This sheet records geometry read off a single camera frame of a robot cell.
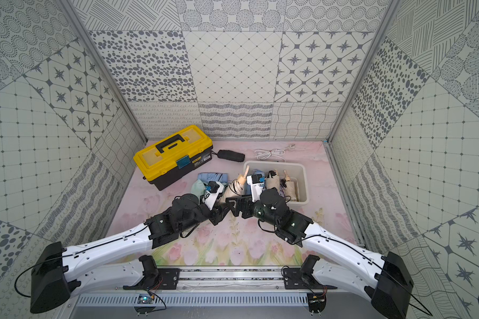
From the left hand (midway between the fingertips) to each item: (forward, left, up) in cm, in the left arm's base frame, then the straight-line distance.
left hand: (230, 195), depth 71 cm
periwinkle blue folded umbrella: (+20, +15, -18) cm, 31 cm away
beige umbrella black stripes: (0, -2, +4) cm, 4 cm away
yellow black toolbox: (+23, +29, -6) cm, 37 cm away
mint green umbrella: (+13, +17, -16) cm, 27 cm away
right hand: (-1, -2, -2) cm, 3 cm away
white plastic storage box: (+22, -30, -13) cm, 39 cm away
